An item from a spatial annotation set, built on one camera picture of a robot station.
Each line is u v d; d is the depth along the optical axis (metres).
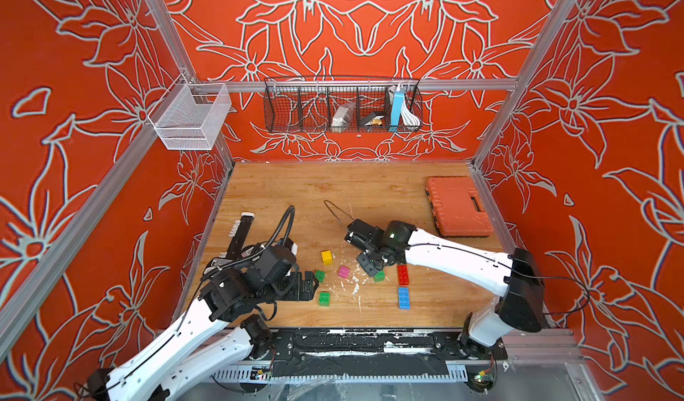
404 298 0.80
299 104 0.99
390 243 0.53
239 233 0.96
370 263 0.67
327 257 0.87
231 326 0.47
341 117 0.91
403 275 0.85
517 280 0.42
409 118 0.91
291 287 0.54
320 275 0.85
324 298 0.78
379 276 0.84
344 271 0.86
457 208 0.99
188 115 0.92
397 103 0.86
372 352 0.73
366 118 0.84
